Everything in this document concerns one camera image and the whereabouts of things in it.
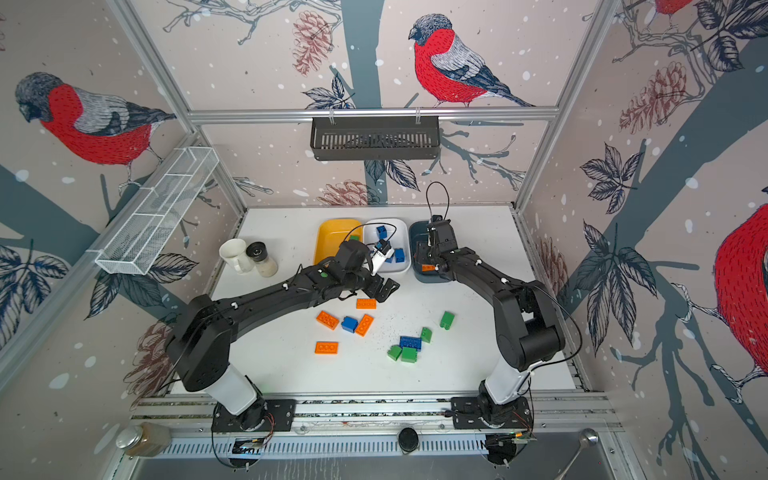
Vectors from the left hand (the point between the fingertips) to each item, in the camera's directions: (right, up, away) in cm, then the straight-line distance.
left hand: (388, 276), depth 83 cm
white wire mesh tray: (-62, +11, -11) cm, 64 cm away
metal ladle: (+48, -36, -14) cm, 61 cm away
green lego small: (+11, -17, +3) cm, 21 cm away
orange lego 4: (-7, -10, +10) cm, 16 cm away
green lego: (+2, -22, 0) cm, 22 cm away
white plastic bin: (+3, +13, +28) cm, 31 cm away
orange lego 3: (-7, -16, +6) cm, 18 cm away
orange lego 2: (-18, -21, +2) cm, 28 cm away
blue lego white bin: (-3, +12, +27) cm, 29 cm away
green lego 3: (+18, -14, +5) cm, 23 cm away
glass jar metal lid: (-53, -33, -18) cm, 65 cm away
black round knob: (+5, -32, -20) cm, 38 cm away
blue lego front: (+7, -20, +3) cm, 21 cm away
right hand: (+12, +7, +12) cm, 18 cm away
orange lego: (-19, -15, +7) cm, 25 cm away
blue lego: (-12, -15, +5) cm, 20 cm away
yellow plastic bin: (-22, +12, +28) cm, 38 cm away
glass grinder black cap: (-43, +6, +12) cm, 45 cm away
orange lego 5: (+13, 0, +18) cm, 22 cm away
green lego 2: (+6, -22, +1) cm, 23 cm away
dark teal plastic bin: (+11, +13, +25) cm, 30 cm away
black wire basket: (-18, +46, +24) cm, 55 cm away
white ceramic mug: (-54, +6, +17) cm, 57 cm away
